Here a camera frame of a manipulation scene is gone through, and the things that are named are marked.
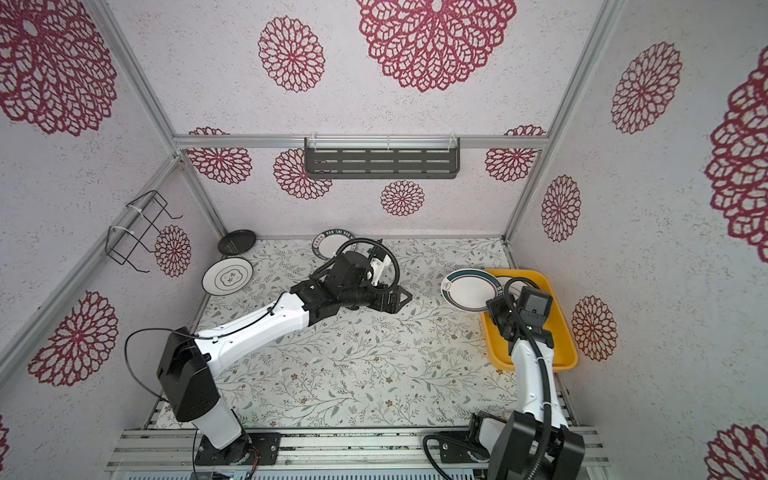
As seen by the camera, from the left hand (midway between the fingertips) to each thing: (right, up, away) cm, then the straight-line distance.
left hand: (398, 298), depth 77 cm
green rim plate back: (-27, +17, +44) cm, 54 cm away
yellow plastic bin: (+30, -16, +10) cm, 35 cm away
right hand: (+27, 0, +6) cm, 27 cm away
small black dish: (-65, +18, +47) cm, 83 cm away
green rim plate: (+22, +1, +13) cm, 26 cm away
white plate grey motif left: (-61, +5, +32) cm, 69 cm away
